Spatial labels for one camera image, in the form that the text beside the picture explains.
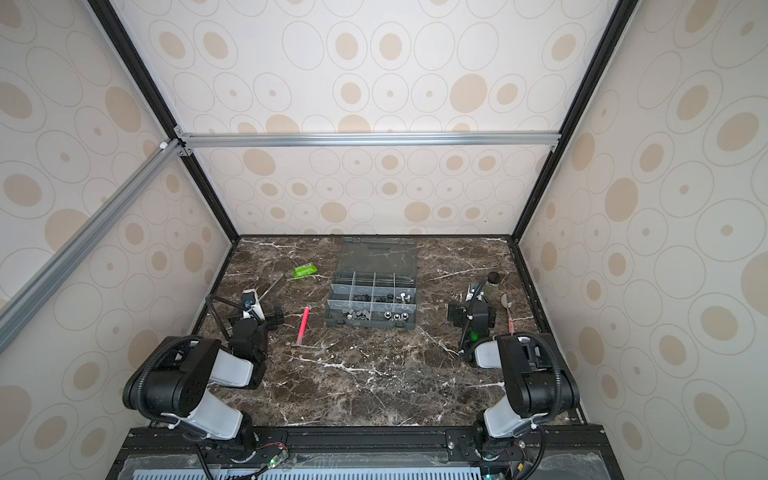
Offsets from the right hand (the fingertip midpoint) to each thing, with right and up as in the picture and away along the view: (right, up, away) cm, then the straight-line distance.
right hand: (473, 300), depth 95 cm
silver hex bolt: (-22, +1, +4) cm, 23 cm away
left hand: (-64, +3, -6) cm, 64 cm away
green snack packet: (-58, +9, +14) cm, 60 cm away
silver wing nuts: (-37, -5, +2) cm, 37 cm away
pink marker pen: (-54, -7, 0) cm, 54 cm away
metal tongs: (-67, +4, +6) cm, 67 cm away
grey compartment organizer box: (-32, +5, +5) cm, 33 cm away
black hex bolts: (-36, 0, +5) cm, 36 cm away
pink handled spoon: (+13, -1, +5) cm, 14 cm away
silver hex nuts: (-24, -5, +1) cm, 25 cm away
